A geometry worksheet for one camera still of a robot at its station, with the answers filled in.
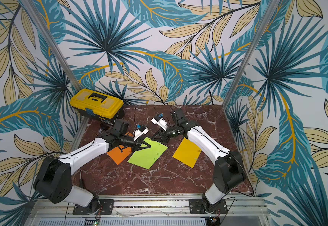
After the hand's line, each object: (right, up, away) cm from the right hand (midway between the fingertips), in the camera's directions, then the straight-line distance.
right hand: (153, 137), depth 77 cm
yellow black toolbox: (-39, +19, +19) cm, 48 cm away
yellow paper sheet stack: (+22, -12, +18) cm, 31 cm away
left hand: (-3, -5, +1) cm, 6 cm away
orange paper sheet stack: (-25, -13, +14) cm, 31 cm away
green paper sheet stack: (-4, -12, +3) cm, 13 cm away
